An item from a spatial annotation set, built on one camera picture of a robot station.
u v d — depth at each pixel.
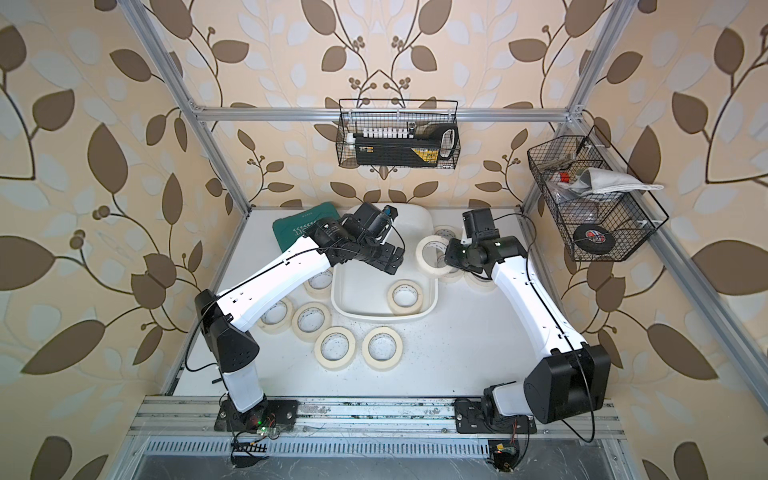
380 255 0.68
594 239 0.72
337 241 0.51
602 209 0.73
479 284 0.96
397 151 0.84
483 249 0.56
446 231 1.11
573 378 0.39
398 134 0.83
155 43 0.77
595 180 0.64
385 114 0.91
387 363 0.81
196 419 0.75
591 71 0.81
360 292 0.96
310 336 0.86
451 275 0.76
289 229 1.09
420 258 0.78
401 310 0.89
